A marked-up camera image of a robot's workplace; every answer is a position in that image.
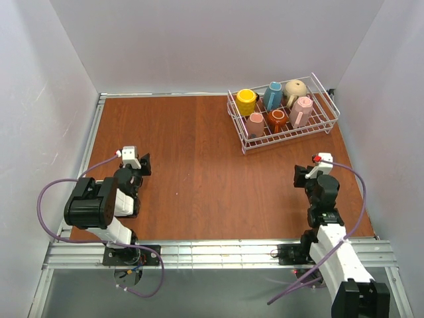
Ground brown black mug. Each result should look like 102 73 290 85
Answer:
267 109 288 134

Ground white mug pink handle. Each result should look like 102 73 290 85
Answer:
289 96 313 129

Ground white mug brown dots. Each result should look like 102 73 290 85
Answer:
246 112 265 139

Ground blue mug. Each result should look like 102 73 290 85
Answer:
262 81 283 113

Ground beige round mug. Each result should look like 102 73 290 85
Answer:
283 79 307 109

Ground yellow textured cup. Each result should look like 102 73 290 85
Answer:
235 89 257 117

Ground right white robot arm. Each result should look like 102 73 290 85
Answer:
293 165 390 317

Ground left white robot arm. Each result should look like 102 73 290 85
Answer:
64 147 152 266

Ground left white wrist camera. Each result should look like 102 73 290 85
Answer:
115 146 141 170

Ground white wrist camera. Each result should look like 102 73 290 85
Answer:
305 152 333 180
115 146 141 170

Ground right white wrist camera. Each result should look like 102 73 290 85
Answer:
305 152 333 180

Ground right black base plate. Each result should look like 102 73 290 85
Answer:
270 243 314 265

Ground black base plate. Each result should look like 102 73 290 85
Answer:
270 243 314 265
102 247 160 267

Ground white wire dish rack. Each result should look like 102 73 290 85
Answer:
227 73 340 154

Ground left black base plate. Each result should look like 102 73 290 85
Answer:
102 247 160 267

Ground aluminium frame rail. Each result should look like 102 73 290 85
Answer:
42 237 398 270

